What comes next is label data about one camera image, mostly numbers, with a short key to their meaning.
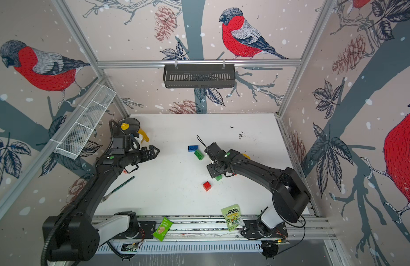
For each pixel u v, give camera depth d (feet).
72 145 2.60
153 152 2.48
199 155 3.19
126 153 2.08
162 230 2.39
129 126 3.22
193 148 3.30
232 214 2.55
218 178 2.96
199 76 3.44
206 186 2.74
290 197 1.40
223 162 1.98
